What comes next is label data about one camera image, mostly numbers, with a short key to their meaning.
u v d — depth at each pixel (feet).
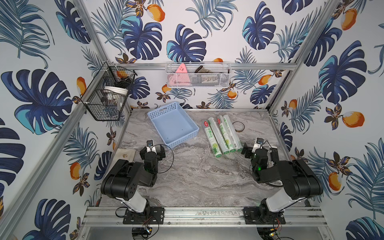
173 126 3.64
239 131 3.61
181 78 2.95
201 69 2.96
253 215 2.41
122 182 1.50
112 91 2.57
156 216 2.42
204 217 2.46
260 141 2.62
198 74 3.03
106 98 2.92
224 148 3.13
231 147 3.14
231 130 3.45
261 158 2.34
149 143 2.61
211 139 3.28
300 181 1.51
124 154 3.13
